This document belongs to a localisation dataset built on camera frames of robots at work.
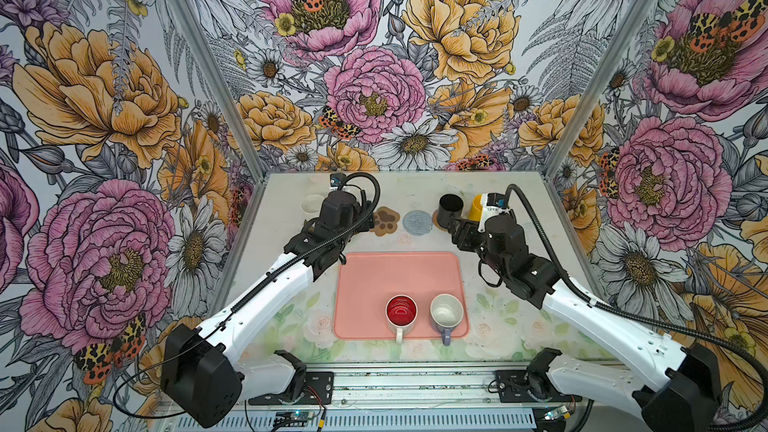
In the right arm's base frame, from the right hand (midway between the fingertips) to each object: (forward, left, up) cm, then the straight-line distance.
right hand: (459, 230), depth 78 cm
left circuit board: (-36, +41, -23) cm, 59 cm away
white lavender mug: (-13, +3, -21) cm, 25 cm away
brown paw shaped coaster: (+20, +19, -23) cm, 36 cm away
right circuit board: (-37, -20, -23) cm, 48 cm away
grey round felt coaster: (+20, +8, -23) cm, 31 cm away
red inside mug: (-13, +15, -21) cm, 29 cm away
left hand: (+5, +26, +1) cm, 27 cm away
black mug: (+21, -3, -16) cm, 26 cm away
